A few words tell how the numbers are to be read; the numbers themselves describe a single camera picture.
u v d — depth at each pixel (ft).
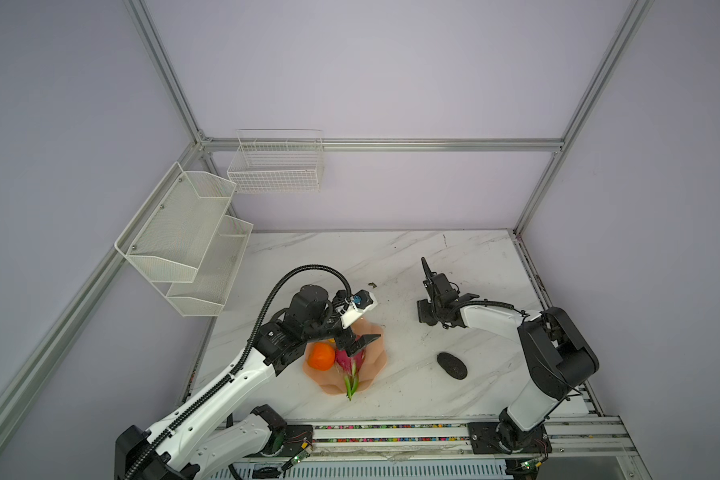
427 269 2.77
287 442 2.41
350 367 2.56
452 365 2.71
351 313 1.98
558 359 1.54
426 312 2.82
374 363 2.75
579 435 2.48
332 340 2.14
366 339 2.03
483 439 2.41
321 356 2.63
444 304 2.38
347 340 2.05
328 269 1.85
